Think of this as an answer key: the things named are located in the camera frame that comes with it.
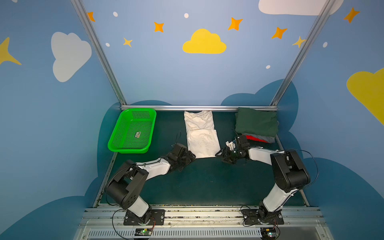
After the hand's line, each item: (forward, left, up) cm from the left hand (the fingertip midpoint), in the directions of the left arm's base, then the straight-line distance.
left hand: (194, 159), depth 91 cm
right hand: (+4, -16, -1) cm, 17 cm away
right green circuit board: (-36, -37, -5) cm, 52 cm away
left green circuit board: (-37, +24, -4) cm, 44 cm away
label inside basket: (+22, +42, -4) cm, 47 cm away
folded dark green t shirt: (+26, -45, +7) cm, 53 cm away
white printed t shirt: (+18, -6, -2) cm, 19 cm away
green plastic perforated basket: (+23, +45, -3) cm, 51 cm away
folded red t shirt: (+17, -39, +1) cm, 43 cm away
